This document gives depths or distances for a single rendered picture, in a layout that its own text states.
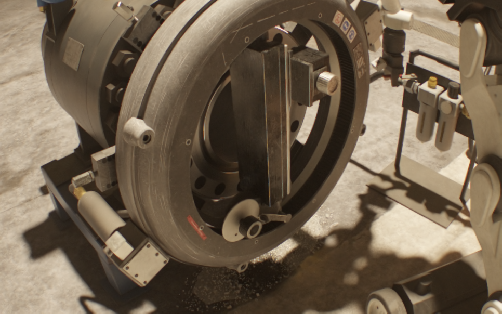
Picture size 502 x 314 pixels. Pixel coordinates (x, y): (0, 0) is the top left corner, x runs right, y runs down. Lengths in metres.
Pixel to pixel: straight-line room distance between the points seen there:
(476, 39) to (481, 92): 0.13
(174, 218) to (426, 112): 1.10
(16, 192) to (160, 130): 1.42
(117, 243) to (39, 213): 1.05
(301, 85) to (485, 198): 0.50
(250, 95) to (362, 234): 0.88
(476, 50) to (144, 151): 0.73
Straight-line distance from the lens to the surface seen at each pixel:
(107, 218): 1.08
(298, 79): 0.94
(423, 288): 1.23
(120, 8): 0.84
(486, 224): 1.09
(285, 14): 0.93
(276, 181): 1.06
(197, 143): 1.05
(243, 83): 0.96
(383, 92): 2.66
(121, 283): 1.47
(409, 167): 2.04
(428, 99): 1.70
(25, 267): 1.75
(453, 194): 1.95
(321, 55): 0.95
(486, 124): 1.09
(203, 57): 0.81
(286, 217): 1.18
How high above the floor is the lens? 1.16
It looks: 33 degrees down
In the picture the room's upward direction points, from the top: 1 degrees counter-clockwise
